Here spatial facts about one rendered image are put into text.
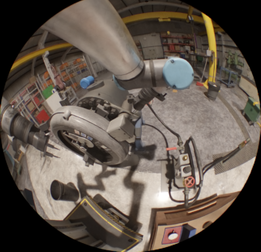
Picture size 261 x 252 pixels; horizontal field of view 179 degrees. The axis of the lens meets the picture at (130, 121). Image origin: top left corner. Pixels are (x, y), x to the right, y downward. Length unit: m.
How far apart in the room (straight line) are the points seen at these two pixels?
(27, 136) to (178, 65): 0.45
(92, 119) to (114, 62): 0.34
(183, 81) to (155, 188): 1.03
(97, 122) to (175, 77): 0.39
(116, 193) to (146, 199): 0.37
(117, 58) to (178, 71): 0.15
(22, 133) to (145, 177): 1.10
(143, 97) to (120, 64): 0.25
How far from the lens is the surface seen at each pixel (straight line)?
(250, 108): 2.92
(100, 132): 0.44
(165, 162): 1.13
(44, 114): 6.03
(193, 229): 0.63
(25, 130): 0.31
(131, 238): 0.93
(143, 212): 1.13
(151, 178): 1.08
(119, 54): 0.15
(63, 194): 1.30
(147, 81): 0.24
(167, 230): 0.70
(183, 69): 0.24
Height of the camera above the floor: 1.08
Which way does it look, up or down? 42 degrees down
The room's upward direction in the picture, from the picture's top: 19 degrees counter-clockwise
